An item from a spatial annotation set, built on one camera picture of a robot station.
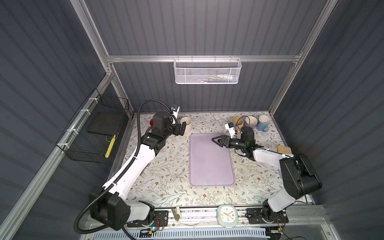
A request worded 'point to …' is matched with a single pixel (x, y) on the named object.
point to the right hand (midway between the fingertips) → (217, 141)
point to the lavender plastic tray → (210, 163)
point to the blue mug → (262, 125)
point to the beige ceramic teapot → (238, 122)
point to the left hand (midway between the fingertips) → (176, 119)
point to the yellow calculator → (284, 149)
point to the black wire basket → (91, 137)
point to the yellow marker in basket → (110, 146)
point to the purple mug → (251, 121)
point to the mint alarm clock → (227, 215)
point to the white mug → (189, 123)
